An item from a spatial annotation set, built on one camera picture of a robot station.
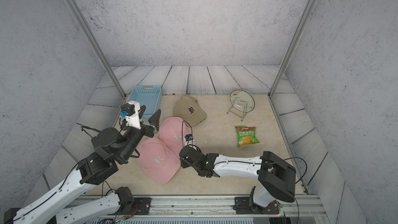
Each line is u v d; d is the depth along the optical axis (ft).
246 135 3.07
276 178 1.39
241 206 2.38
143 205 2.39
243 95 3.27
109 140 1.33
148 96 4.05
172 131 2.92
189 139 2.33
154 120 1.72
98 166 1.44
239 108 3.52
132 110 1.54
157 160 2.63
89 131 3.01
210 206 2.44
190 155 1.94
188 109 3.42
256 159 1.54
